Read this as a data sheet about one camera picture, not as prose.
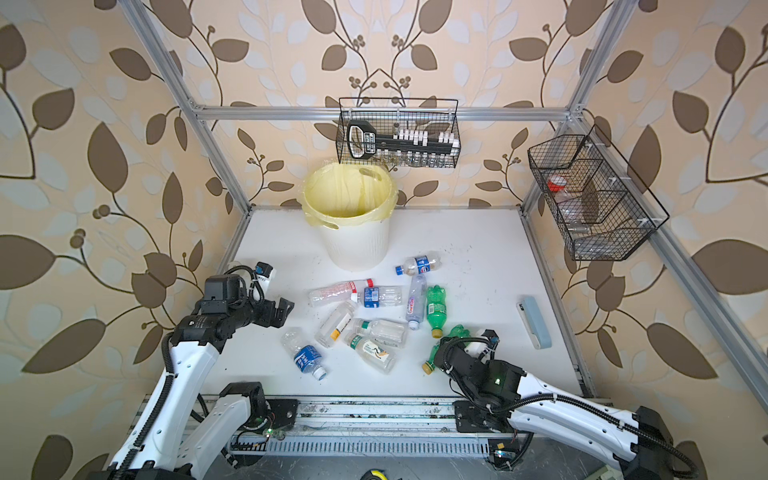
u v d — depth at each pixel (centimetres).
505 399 54
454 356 60
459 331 84
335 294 91
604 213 73
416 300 93
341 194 102
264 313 69
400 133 82
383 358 78
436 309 87
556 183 81
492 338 72
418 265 99
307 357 79
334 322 90
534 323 85
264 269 69
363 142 84
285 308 72
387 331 87
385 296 91
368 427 74
